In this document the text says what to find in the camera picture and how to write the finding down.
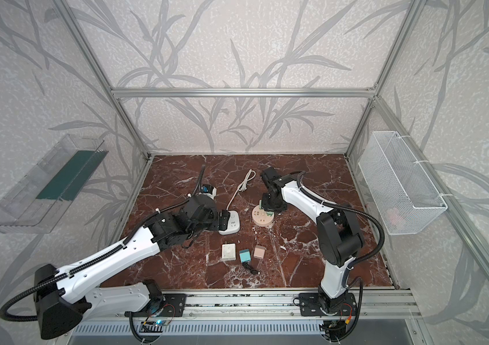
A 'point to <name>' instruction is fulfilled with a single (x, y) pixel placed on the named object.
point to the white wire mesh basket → (400, 189)
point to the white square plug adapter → (229, 251)
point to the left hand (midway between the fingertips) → (224, 209)
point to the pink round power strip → (260, 218)
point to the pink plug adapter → (259, 251)
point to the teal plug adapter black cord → (245, 257)
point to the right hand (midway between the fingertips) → (268, 201)
